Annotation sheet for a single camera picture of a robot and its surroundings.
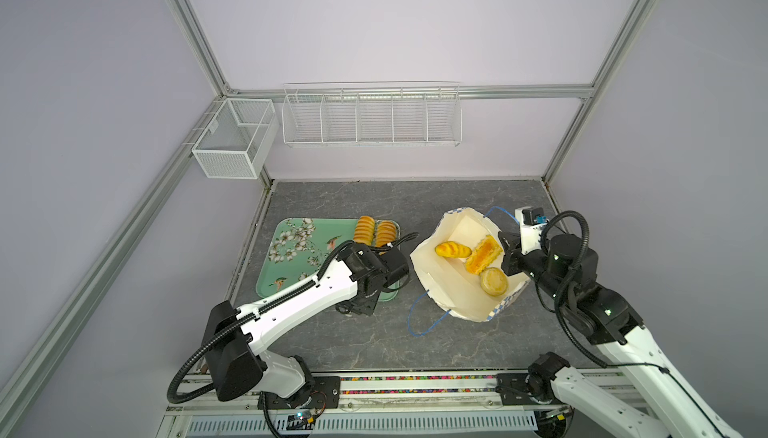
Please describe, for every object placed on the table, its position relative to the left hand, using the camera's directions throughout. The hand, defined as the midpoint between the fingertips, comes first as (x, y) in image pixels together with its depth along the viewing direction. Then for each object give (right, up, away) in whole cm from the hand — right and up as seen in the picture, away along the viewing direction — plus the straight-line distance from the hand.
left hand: (350, 306), depth 72 cm
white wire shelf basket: (+4, +56, +27) cm, 62 cm away
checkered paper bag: (+32, +6, +24) cm, 41 cm away
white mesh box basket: (-44, +48, +30) cm, 72 cm away
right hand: (+36, +18, -5) cm, 40 cm away
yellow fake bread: (0, +16, +29) cm, 34 cm away
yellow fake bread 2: (+38, +9, +18) cm, 43 cm away
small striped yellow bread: (+29, +11, +20) cm, 37 cm away
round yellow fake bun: (+40, +2, +15) cm, 43 cm away
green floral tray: (-22, +10, +29) cm, 38 cm away
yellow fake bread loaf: (+8, +16, +27) cm, 33 cm away
